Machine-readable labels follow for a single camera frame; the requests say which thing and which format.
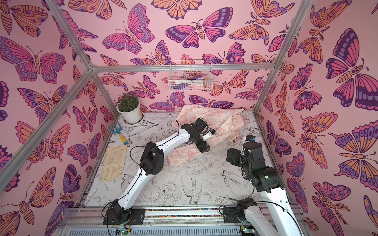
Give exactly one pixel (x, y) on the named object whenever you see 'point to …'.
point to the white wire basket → (190, 75)
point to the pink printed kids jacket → (229, 125)
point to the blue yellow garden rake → (117, 130)
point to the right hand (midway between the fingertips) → (234, 152)
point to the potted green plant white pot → (129, 105)
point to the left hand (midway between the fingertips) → (207, 144)
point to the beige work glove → (114, 161)
